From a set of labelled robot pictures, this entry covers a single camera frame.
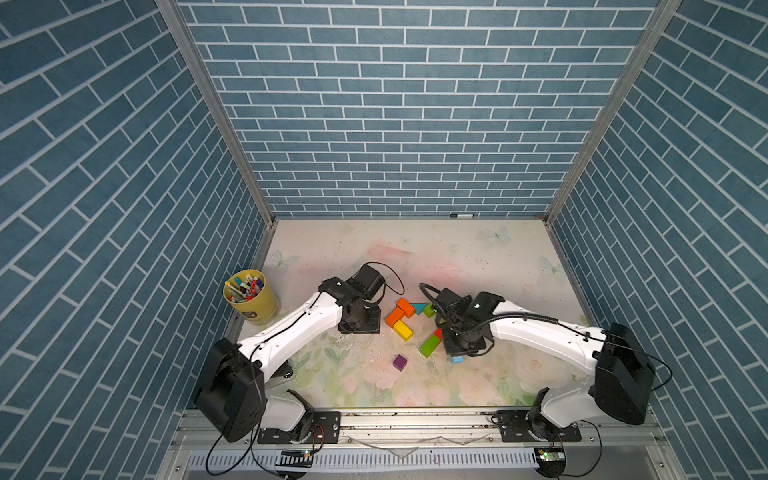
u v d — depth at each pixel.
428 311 0.69
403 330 0.89
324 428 0.73
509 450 0.71
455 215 1.24
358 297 0.59
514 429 0.73
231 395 0.40
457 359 0.78
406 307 0.94
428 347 0.87
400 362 0.83
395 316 0.93
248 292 0.89
